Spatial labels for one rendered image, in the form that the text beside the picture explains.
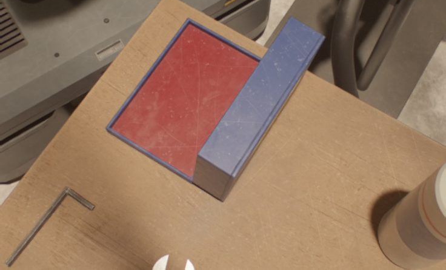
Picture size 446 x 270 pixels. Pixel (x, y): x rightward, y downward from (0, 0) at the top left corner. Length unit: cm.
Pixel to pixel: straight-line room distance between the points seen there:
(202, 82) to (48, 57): 36
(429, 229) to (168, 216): 26
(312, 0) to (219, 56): 63
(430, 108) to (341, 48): 47
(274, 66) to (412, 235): 19
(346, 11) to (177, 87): 25
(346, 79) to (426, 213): 36
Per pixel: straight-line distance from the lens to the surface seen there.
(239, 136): 51
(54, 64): 94
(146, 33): 69
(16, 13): 100
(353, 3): 78
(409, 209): 52
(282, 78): 53
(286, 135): 64
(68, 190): 63
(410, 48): 126
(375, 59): 107
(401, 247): 57
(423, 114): 121
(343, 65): 79
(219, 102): 64
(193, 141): 63
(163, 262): 60
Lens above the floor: 106
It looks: 69 degrees down
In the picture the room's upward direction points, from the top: straight up
